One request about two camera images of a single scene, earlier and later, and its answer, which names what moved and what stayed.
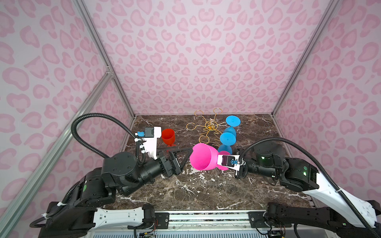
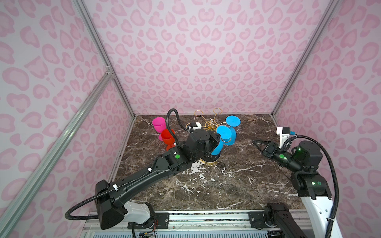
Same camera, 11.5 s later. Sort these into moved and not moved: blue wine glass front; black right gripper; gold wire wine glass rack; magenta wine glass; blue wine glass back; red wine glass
Moved: black right gripper; magenta wine glass; blue wine glass front
Not moved: blue wine glass back; red wine glass; gold wire wine glass rack
